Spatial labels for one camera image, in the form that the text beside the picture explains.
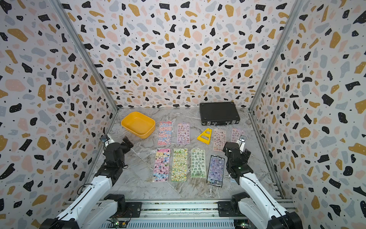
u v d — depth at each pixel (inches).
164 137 40.7
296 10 28.3
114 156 24.0
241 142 27.4
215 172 34.5
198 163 36.2
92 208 19.2
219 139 40.6
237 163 24.6
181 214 28.8
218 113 45.9
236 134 41.9
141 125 42.3
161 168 35.1
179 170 34.5
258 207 17.1
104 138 26.6
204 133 41.6
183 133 41.9
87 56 34.6
